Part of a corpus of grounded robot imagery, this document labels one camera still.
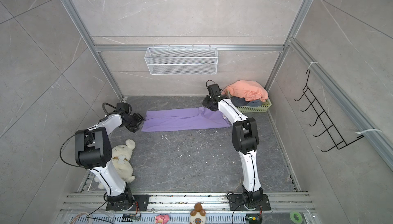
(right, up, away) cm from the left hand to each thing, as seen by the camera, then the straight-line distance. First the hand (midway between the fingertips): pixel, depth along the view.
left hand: (143, 118), depth 98 cm
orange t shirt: (+74, +20, +10) cm, 77 cm away
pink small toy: (+21, -43, -31) cm, 57 cm away
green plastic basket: (+83, +8, +8) cm, 83 cm away
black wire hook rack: (+93, +2, -31) cm, 98 cm away
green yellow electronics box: (+63, -45, -28) cm, 82 cm away
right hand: (+41, +11, +4) cm, 43 cm away
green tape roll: (+81, -44, -28) cm, 96 cm away
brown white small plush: (+37, -42, -30) cm, 64 cm away
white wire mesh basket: (+25, +39, +3) cm, 46 cm away
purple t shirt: (+26, -1, +10) cm, 28 cm away
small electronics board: (+4, -46, -26) cm, 53 cm away
